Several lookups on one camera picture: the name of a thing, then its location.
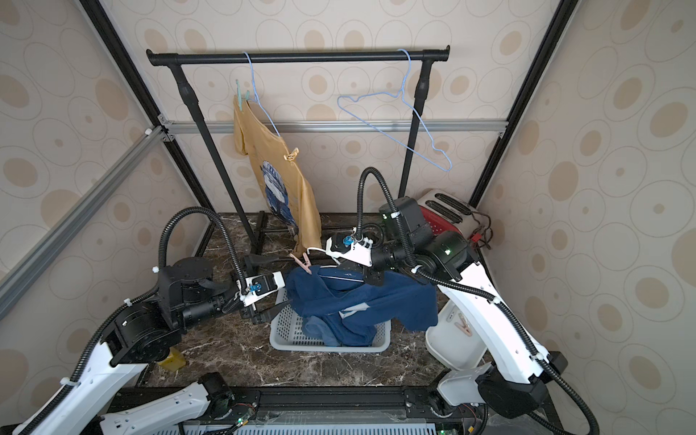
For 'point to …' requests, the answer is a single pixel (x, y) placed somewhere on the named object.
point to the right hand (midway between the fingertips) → (351, 255)
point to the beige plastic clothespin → (465, 327)
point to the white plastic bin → (455, 341)
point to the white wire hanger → (324, 266)
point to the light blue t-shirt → (314, 326)
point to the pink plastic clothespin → (306, 265)
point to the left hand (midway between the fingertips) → (286, 277)
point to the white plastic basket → (286, 334)
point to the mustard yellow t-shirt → (286, 184)
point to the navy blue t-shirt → (358, 307)
